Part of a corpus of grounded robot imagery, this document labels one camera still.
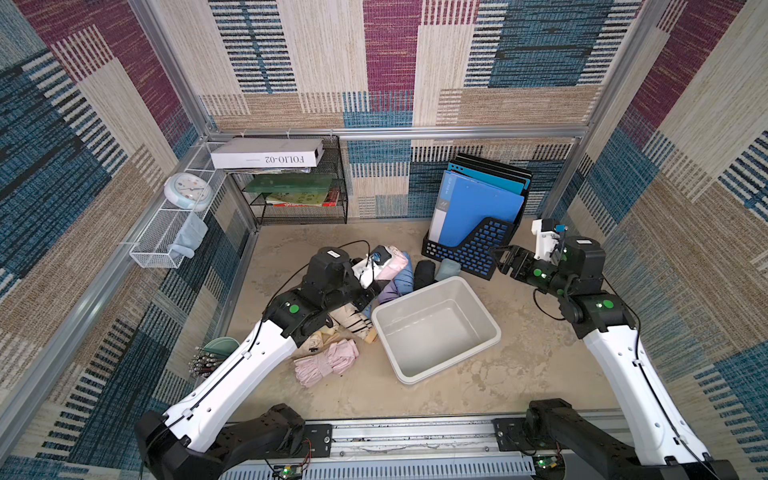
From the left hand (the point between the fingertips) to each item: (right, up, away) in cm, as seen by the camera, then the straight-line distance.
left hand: (377, 268), depth 71 cm
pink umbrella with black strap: (+4, 0, -5) cm, 6 cm away
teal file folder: (+33, +25, +18) cm, 45 cm away
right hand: (+28, +4, 0) cm, 29 cm away
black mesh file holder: (+30, +5, +25) cm, 39 cm away
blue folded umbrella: (+8, -6, +28) cm, 29 cm away
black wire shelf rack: (-27, +23, +30) cm, 47 cm away
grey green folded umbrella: (+23, -2, +31) cm, 39 cm away
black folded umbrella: (+15, -4, +32) cm, 35 cm away
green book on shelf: (-30, +26, +28) cm, 49 cm away
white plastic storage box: (+16, -20, +24) cm, 35 cm away
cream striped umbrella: (-7, -17, +16) cm, 24 cm away
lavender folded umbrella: (+3, -9, +23) cm, 25 cm away
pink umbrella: (-11, -25, +10) cm, 29 cm away
